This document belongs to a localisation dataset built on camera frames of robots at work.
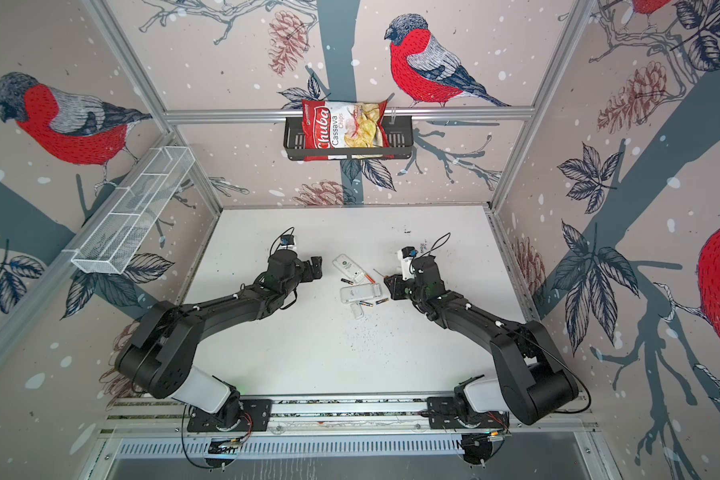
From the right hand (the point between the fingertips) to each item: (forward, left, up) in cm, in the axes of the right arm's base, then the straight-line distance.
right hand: (383, 285), depth 88 cm
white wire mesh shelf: (-4, +67, +25) cm, 71 cm away
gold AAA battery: (-2, +5, -8) cm, 10 cm away
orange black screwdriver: (+9, +6, -8) cm, 14 cm away
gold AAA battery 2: (-1, 0, -9) cm, 9 cm away
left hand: (+6, +23, +4) cm, 24 cm away
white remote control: (+10, +12, -7) cm, 17 cm away
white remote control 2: (+1, +8, -7) cm, 11 cm away
